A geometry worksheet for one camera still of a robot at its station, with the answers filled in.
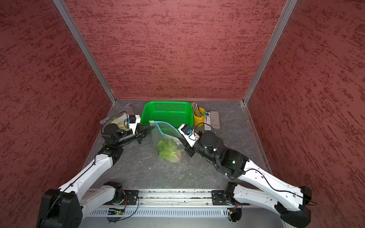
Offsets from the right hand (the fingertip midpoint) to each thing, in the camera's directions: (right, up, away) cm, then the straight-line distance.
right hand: (181, 138), depth 64 cm
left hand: (-15, +3, +10) cm, 18 cm away
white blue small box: (+19, +3, +41) cm, 46 cm away
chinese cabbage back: (-8, -9, +13) cm, 18 cm away
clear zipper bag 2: (-54, +14, +50) cm, 75 cm away
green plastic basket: (-6, +12, +49) cm, 51 cm away
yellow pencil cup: (+12, +6, +34) cm, 37 cm away
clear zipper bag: (-9, +3, +2) cm, 10 cm away
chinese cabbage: (-45, +6, +34) cm, 57 cm away
